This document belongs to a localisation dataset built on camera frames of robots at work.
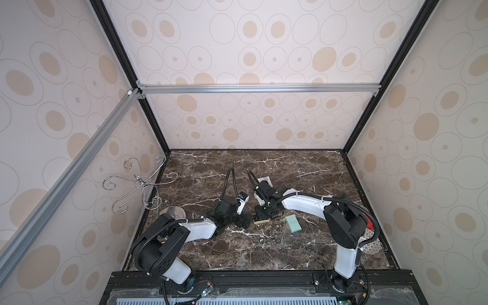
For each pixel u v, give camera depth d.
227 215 0.70
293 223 0.89
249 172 0.80
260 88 0.97
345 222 0.49
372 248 0.81
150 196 1.12
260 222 0.89
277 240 0.85
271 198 0.70
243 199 0.80
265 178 1.03
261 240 0.85
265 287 0.73
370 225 0.87
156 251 0.44
